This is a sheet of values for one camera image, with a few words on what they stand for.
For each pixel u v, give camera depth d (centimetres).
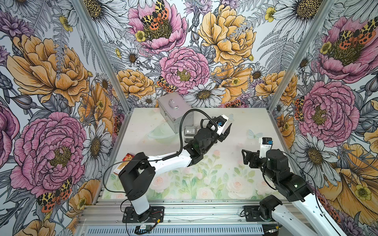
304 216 47
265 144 62
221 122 61
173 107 102
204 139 57
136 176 45
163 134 108
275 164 53
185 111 65
